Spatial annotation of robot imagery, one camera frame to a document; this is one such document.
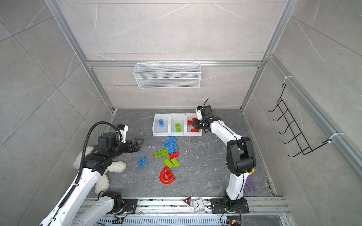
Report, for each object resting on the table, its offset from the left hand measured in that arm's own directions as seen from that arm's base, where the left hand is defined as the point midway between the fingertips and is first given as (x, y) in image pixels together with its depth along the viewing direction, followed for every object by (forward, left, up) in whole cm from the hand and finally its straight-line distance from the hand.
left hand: (136, 137), depth 76 cm
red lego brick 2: (-2, -20, -21) cm, 29 cm away
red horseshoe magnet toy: (-17, -18, -20) cm, 32 cm away
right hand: (+17, -35, -10) cm, 40 cm away
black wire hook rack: (-4, -80, +11) cm, 81 cm away
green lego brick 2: (-7, -16, -20) cm, 27 cm away
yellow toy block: (-25, -51, +13) cm, 59 cm away
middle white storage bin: (+29, -21, -20) cm, 41 cm away
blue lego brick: (+25, -10, -19) cm, 33 cm away
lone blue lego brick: (-6, 0, -20) cm, 21 cm away
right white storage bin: (+28, -32, -17) cm, 46 cm away
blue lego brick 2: (+2, -19, -19) cm, 27 cm away
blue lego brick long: (+7, -15, -20) cm, 26 cm away
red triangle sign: (-28, -28, -21) cm, 45 cm away
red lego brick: (+18, -35, -20) cm, 44 cm away
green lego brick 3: (-7, -21, -20) cm, 30 cm away
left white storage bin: (+18, -8, -21) cm, 29 cm away
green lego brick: (+20, -23, -20) cm, 37 cm away
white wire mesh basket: (+48, -16, +8) cm, 51 cm away
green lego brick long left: (0, -13, -21) cm, 25 cm away
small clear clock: (-31, -33, -20) cm, 49 cm away
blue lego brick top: (+10, -20, -20) cm, 30 cm away
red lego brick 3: (+24, -32, -18) cm, 44 cm away
